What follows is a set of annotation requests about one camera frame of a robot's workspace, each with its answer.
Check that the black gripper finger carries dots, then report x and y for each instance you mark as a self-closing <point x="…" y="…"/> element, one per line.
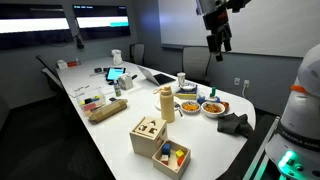
<point x="219" y="54"/>
<point x="227" y="41"/>

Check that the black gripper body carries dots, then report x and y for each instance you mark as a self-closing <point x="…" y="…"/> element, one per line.
<point x="216" y="23"/>

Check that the black towel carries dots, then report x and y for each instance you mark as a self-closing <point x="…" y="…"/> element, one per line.
<point x="233" y="125"/>

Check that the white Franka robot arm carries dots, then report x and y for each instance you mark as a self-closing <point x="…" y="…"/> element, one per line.
<point x="301" y="110"/>

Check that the green cylinder toy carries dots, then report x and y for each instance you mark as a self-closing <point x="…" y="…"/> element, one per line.
<point x="212" y="92"/>

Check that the small metal bowl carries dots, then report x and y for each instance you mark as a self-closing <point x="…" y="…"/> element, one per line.
<point x="188" y="87"/>

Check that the blue toy piece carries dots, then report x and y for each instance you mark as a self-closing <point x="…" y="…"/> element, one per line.
<point x="201" y="99"/>

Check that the small red bowl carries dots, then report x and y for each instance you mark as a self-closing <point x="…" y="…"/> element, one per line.
<point x="225" y="105"/>

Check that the yellow and blue book stack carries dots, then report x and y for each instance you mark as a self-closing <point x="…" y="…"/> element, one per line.
<point x="186" y="95"/>

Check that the white bowl with snacks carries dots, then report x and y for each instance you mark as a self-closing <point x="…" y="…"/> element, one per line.
<point x="213" y="109"/>

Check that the patterned bowl with orange snacks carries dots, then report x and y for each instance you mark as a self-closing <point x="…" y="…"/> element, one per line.
<point x="190" y="107"/>

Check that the white plate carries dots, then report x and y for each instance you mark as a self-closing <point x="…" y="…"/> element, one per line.
<point x="177" y="101"/>

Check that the silver open laptop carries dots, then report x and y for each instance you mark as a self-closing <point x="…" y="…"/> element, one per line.
<point x="155" y="77"/>

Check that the metal spoon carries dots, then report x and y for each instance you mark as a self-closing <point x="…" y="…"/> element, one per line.
<point x="179" y="109"/>

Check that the beige water bottle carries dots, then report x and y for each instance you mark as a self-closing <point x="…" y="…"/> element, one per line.
<point x="167" y="105"/>

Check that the black office chair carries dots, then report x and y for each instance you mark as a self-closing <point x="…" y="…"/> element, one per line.
<point x="137" y="53"/>

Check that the white tissue box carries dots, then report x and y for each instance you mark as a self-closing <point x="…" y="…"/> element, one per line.
<point x="125" y="82"/>

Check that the white paper bag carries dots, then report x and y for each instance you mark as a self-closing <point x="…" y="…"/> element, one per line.
<point x="116" y="57"/>

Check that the tablet with lit screen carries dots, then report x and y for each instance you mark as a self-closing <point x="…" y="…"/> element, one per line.
<point x="115" y="73"/>

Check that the yellow wooden block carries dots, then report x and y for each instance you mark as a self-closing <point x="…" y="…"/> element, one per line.
<point x="179" y="153"/>

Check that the small bottle with green label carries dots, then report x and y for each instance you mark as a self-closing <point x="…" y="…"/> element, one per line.
<point x="117" y="89"/>

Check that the wooden shape sorter cube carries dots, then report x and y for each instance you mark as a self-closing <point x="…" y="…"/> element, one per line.
<point x="148" y="136"/>

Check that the blue wooden block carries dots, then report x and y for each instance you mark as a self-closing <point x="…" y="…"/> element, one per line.
<point x="166" y="149"/>

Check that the orange wooden block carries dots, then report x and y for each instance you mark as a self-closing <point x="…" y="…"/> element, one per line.
<point x="180" y="161"/>

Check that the black phone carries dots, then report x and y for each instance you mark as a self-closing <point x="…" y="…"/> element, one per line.
<point x="112" y="99"/>

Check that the wooden open tray box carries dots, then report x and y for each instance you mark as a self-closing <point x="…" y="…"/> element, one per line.
<point x="170" y="160"/>

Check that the red and white wooden block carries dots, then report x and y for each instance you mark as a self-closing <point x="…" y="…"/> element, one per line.
<point x="164" y="159"/>

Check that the small black devices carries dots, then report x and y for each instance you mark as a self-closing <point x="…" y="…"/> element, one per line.
<point x="98" y="70"/>

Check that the clear plastic container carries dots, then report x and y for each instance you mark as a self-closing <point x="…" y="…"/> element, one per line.
<point x="90" y="100"/>

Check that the white paper sheets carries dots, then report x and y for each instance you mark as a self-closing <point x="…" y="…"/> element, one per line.
<point x="80" y="89"/>

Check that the red and white box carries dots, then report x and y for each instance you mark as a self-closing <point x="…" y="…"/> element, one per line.
<point x="68" y="63"/>

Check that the dark office chair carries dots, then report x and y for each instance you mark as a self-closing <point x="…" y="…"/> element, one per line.
<point x="50" y="75"/>

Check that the white wall outlet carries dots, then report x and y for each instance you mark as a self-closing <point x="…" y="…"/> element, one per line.
<point x="236" y="81"/>

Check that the white wall whiteboard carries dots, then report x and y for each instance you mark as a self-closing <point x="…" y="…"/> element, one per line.
<point x="263" y="26"/>

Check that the wall outlet with plug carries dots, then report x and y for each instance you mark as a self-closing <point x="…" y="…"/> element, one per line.
<point x="246" y="83"/>

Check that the wall monitor with teal bar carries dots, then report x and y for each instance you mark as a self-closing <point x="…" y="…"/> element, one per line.
<point x="101" y="21"/>

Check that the large wall monitor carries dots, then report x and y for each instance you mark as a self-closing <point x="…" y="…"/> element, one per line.
<point x="33" y="25"/>

